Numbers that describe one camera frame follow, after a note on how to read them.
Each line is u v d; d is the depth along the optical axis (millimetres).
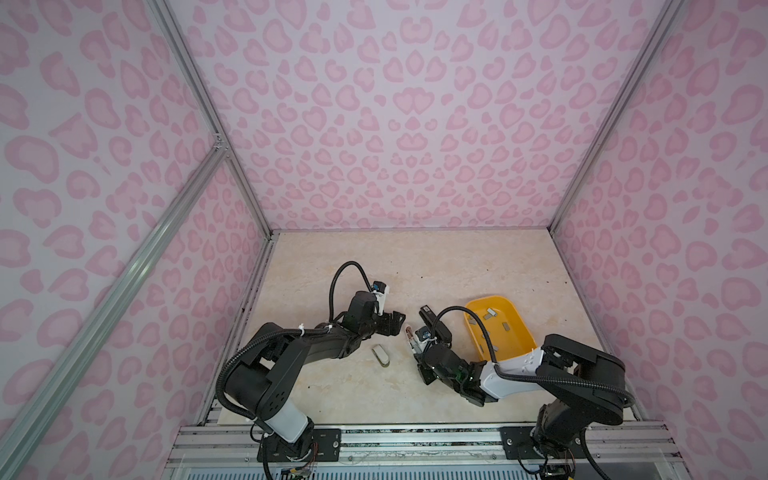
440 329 882
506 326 936
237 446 751
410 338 880
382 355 858
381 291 823
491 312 962
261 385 451
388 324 817
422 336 768
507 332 924
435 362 674
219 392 424
